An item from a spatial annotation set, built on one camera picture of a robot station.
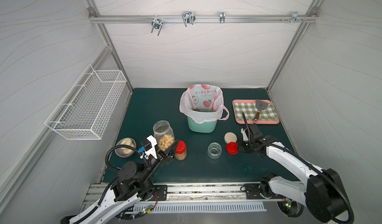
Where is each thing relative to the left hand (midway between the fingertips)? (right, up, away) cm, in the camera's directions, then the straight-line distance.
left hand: (172, 138), depth 61 cm
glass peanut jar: (+21, -14, +27) cm, 37 cm away
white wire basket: (-41, +10, +7) cm, 43 cm away
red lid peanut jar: (+2, -12, +16) cm, 20 cm away
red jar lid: (+33, -13, +28) cm, 45 cm away
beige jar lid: (+32, -7, +32) cm, 46 cm away
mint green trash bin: (+17, 0, +31) cm, 35 cm away
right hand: (+35, -11, +25) cm, 45 cm away
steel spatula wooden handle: (+58, +12, +46) cm, 75 cm away
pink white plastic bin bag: (+14, +15, +32) cm, 38 cm away
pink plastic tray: (+53, +1, +39) cm, 66 cm away
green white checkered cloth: (+50, +9, +46) cm, 69 cm away
